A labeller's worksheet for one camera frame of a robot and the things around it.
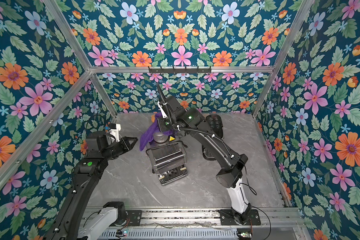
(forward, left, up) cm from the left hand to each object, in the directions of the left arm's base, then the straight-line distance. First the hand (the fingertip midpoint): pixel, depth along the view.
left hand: (138, 138), depth 72 cm
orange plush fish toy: (+40, +2, -28) cm, 49 cm away
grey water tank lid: (-2, -11, +2) cm, 11 cm away
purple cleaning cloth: (-2, -6, +3) cm, 6 cm away
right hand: (+7, -13, +6) cm, 16 cm away
